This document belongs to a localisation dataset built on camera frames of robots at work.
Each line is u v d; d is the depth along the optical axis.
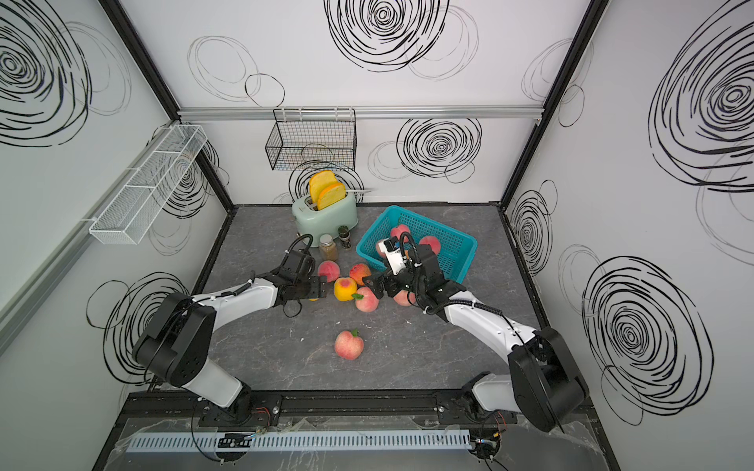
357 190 1.20
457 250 1.02
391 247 0.71
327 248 0.96
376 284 0.72
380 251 0.72
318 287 0.85
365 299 0.88
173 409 0.75
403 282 0.72
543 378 0.41
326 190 0.95
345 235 1.00
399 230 1.05
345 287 0.90
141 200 0.76
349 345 0.79
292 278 0.71
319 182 0.99
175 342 0.45
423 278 0.64
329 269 0.94
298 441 0.77
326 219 0.98
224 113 0.91
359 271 0.94
